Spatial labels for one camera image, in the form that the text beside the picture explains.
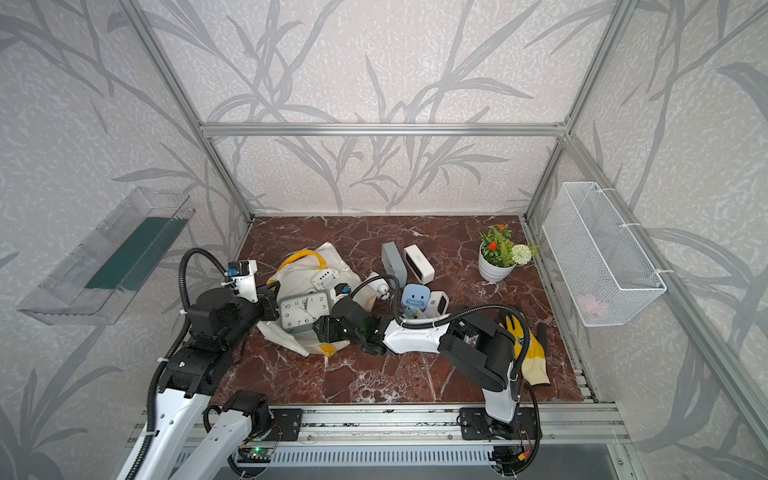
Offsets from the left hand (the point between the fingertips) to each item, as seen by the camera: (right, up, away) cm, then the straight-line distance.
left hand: (280, 284), depth 71 cm
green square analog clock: (-2, -12, +17) cm, 21 cm away
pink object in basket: (+75, -5, +1) cm, 75 cm away
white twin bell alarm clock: (+23, -4, +20) cm, 31 cm away
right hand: (+6, -13, +11) cm, 18 cm away
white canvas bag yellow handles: (-5, 0, +22) cm, 23 cm away
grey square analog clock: (+27, +3, +23) cm, 35 cm away
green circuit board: (-7, -42, 0) cm, 42 cm away
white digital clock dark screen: (+35, +3, +27) cm, 44 cm away
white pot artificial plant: (+59, +6, +20) cm, 63 cm away
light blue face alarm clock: (+34, -7, +22) cm, 41 cm away
